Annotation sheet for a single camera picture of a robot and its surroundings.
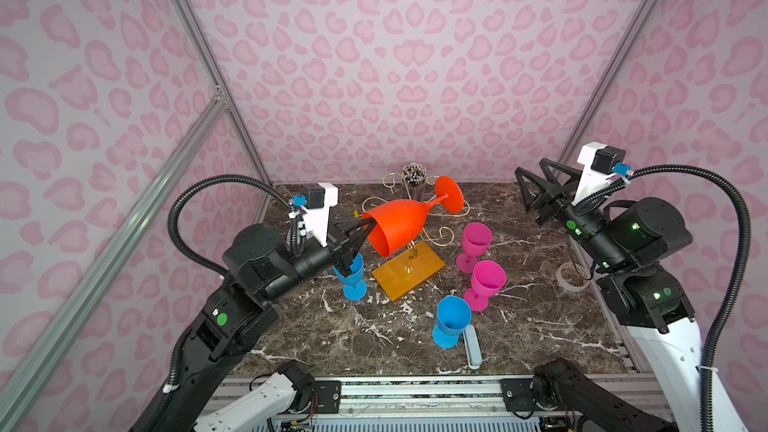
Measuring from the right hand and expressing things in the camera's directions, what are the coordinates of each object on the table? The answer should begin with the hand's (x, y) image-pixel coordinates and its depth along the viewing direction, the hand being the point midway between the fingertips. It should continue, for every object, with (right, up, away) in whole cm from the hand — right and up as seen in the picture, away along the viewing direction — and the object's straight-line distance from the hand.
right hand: (531, 164), depth 52 cm
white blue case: (-3, -44, +26) cm, 51 cm away
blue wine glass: (-36, -32, +39) cm, 63 cm away
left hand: (-27, -9, -2) cm, 29 cm away
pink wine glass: (-1, -17, +33) cm, 37 cm away
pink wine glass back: (+1, -26, +27) cm, 38 cm away
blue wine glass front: (-8, -35, +26) cm, 44 cm away
